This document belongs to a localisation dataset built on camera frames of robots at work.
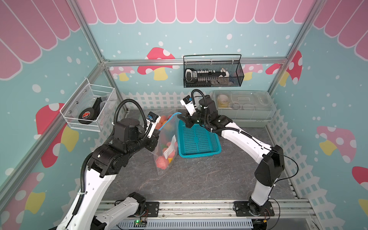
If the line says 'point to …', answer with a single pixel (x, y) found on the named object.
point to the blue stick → (164, 124)
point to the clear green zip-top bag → (172, 123)
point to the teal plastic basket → (197, 141)
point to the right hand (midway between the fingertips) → (178, 115)
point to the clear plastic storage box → (246, 109)
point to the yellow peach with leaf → (171, 157)
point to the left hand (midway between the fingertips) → (157, 134)
